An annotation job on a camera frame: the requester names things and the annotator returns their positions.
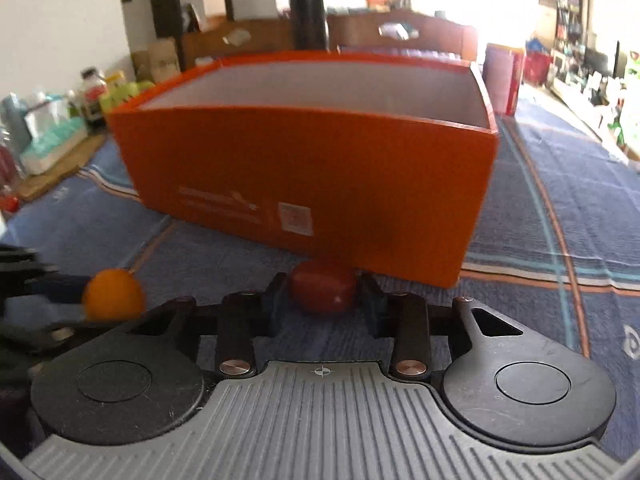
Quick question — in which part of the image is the small orange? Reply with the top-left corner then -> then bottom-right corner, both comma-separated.
81,269 -> 146,322

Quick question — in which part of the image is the dark red apple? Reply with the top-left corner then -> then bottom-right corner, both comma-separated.
288,259 -> 358,316

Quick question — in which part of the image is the small red tomato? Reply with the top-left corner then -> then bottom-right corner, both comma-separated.
0,195 -> 20,214

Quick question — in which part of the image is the wooden cutting board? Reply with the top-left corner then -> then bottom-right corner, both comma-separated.
16,133 -> 108,203

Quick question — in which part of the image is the orange cardboard box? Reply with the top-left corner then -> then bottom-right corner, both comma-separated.
107,51 -> 499,288

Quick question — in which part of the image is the blue checked tablecloth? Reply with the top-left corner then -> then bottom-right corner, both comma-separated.
3,86 -> 639,460

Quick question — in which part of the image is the clear plastic bottle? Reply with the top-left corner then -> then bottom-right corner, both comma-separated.
1,93 -> 32,158

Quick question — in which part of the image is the tissue pack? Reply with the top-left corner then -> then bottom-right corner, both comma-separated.
21,117 -> 88,176

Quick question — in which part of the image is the dark-label jar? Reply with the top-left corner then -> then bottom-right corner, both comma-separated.
80,67 -> 108,127

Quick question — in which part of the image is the green panda mug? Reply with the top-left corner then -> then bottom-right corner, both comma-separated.
99,80 -> 155,114

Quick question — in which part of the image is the pink cylindrical canister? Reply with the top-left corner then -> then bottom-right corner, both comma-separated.
483,44 -> 525,116

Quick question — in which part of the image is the black thermos bottle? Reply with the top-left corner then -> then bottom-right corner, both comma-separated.
290,0 -> 329,51

